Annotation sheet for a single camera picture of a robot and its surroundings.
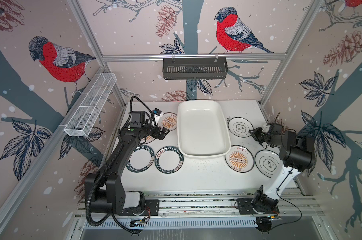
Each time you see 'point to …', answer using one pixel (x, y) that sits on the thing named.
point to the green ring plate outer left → (140, 159)
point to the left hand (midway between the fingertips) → (161, 126)
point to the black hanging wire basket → (197, 68)
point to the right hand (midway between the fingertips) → (251, 132)
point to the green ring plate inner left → (168, 159)
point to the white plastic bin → (203, 130)
